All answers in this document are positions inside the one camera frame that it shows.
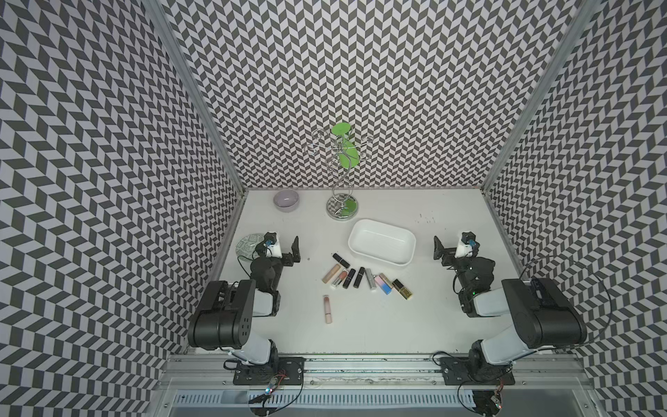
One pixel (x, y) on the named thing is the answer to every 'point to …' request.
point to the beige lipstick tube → (331, 274)
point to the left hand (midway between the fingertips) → (284, 237)
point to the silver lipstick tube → (371, 278)
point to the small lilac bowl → (287, 201)
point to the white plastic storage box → (381, 242)
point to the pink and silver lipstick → (339, 280)
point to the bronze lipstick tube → (387, 281)
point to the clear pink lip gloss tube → (327, 309)
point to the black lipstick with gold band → (359, 278)
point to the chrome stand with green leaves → (342, 149)
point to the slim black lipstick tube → (341, 261)
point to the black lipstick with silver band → (348, 278)
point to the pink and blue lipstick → (387, 289)
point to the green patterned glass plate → (246, 246)
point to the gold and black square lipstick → (401, 289)
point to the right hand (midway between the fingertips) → (448, 238)
